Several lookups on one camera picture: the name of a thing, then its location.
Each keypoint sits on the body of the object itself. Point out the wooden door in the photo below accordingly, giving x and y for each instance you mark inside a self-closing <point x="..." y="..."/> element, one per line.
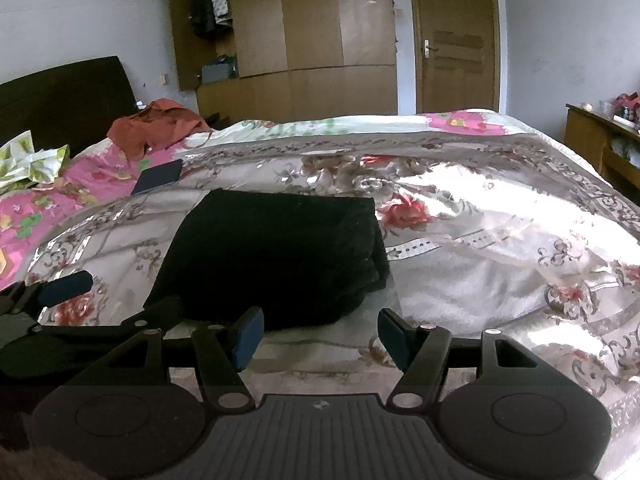
<point x="465" y="73"/>

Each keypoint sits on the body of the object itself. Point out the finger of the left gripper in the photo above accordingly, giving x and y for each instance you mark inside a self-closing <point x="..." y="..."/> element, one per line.
<point x="22" y="298"/>

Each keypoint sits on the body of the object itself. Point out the items on side table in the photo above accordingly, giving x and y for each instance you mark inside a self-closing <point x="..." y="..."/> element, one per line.
<point x="624" y="110"/>

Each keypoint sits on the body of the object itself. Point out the grey bag in wardrobe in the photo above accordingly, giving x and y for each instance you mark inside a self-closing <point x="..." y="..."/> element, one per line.
<point x="223" y="68"/>

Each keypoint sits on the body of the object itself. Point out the hanging clothes in wardrobe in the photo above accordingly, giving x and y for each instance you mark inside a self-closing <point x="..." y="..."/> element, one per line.
<point x="211" y="20"/>

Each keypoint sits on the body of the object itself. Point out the dark wooden headboard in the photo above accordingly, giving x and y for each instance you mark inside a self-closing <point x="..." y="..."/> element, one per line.
<point x="73" y="104"/>

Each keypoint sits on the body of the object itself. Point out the small dark blue notebook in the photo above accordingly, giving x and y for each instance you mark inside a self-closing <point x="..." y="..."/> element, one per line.
<point x="158" y="176"/>

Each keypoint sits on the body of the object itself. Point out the red orange garment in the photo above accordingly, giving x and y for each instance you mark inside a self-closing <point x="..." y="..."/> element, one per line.
<point x="162" y="123"/>

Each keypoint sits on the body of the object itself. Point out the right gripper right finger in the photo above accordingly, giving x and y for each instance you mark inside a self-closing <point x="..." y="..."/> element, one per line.
<point x="425" y="355"/>

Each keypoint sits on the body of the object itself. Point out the wooden wardrobe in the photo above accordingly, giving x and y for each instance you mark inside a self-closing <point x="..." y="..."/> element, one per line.
<point x="297" y="59"/>

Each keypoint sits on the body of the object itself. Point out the floral white bed quilt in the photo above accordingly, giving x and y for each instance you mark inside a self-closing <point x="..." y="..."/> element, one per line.
<point x="511" y="231"/>

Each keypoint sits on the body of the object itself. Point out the wooden side table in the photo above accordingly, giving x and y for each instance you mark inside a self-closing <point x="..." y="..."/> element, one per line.
<point x="611" y="148"/>

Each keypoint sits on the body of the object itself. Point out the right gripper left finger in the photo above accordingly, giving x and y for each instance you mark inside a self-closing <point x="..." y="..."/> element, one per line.
<point x="217" y="351"/>

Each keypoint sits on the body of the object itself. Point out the pink patterned bed sheet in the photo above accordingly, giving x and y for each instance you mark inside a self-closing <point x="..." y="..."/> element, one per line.
<point x="98" y="175"/>

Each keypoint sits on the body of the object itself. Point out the green white patterned pillow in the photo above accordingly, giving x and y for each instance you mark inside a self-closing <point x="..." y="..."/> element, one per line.
<point x="22" y="166"/>

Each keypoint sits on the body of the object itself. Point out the black pants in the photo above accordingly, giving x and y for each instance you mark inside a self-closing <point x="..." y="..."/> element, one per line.
<point x="306" y="261"/>

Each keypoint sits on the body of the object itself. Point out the silver door handle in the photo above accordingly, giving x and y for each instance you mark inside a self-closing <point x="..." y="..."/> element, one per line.
<point x="429" y="50"/>

